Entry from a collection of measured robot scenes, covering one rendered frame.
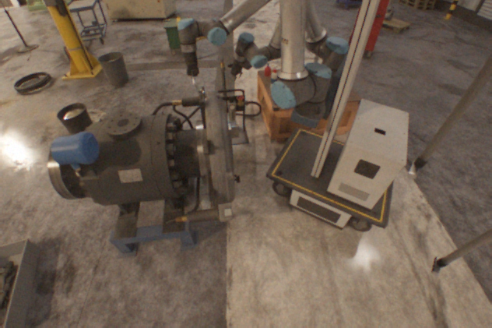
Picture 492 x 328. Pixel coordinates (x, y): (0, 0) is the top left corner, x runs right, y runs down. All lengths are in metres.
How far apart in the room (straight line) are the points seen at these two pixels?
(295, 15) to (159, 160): 1.00
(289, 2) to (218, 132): 0.70
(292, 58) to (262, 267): 1.41
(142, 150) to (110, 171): 0.21
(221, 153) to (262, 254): 0.92
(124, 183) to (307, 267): 1.36
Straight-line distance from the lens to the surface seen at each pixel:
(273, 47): 1.38
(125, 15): 7.79
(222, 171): 1.25
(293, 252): 1.89
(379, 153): 1.46
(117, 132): 1.44
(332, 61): 1.69
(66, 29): 4.70
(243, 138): 2.56
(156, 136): 1.40
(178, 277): 1.86
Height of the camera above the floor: 1.75
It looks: 44 degrees down
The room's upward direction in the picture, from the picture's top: straight up
